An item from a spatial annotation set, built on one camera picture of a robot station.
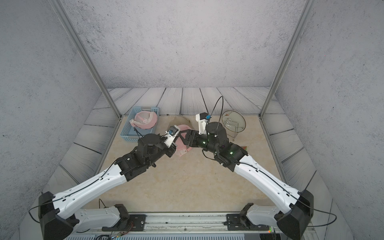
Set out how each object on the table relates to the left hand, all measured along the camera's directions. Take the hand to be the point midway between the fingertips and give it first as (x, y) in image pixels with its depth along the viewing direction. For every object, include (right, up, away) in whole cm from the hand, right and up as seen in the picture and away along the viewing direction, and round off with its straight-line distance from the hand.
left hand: (178, 136), depth 71 cm
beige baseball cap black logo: (-4, +8, +34) cm, 36 cm away
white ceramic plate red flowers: (+34, +11, +28) cm, 45 cm away
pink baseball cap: (-30, +9, +40) cm, 51 cm away
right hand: (+2, +1, -5) cm, 5 cm away
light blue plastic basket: (-40, 0, +40) cm, 56 cm away
